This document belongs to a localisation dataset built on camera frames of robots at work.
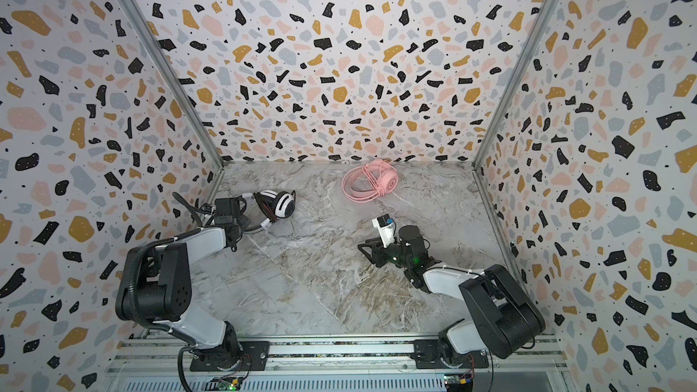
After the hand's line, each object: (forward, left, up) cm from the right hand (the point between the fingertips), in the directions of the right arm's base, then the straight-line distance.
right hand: (359, 241), depth 84 cm
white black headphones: (+15, +31, -2) cm, 34 cm away
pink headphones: (+30, -5, -5) cm, 31 cm away
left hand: (+11, +43, -3) cm, 44 cm away
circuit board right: (-35, -27, -12) cm, 46 cm away
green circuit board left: (-36, +34, -11) cm, 51 cm away
